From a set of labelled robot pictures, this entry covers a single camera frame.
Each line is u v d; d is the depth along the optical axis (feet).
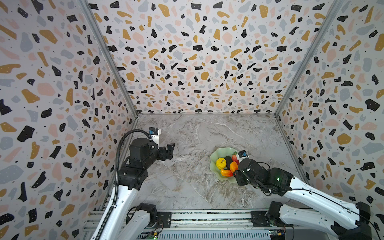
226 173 2.88
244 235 2.55
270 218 2.14
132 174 1.56
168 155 2.12
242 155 2.16
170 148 2.07
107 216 1.32
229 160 2.95
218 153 3.10
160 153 2.06
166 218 2.44
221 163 2.89
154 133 1.96
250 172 1.74
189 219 2.49
